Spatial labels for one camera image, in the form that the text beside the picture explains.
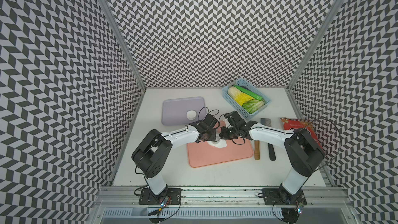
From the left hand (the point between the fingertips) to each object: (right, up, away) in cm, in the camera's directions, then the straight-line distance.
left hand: (211, 136), depth 91 cm
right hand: (+5, 0, -1) cm, 6 cm away
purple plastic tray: (-25, +14, +13) cm, 32 cm away
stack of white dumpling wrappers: (-13, +12, +8) cm, 19 cm away
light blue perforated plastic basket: (+28, +30, +22) cm, 47 cm away
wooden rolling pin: (+26, -7, -2) cm, 27 cm away
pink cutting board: (-5, -9, -4) cm, 11 cm away
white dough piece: (+5, -4, 0) cm, 7 cm away
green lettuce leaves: (+27, +18, +8) cm, 34 cm away
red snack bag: (+50, +7, +4) cm, 51 cm away
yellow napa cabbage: (+19, +24, +12) cm, 33 cm away
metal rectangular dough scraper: (+35, +8, +8) cm, 37 cm away
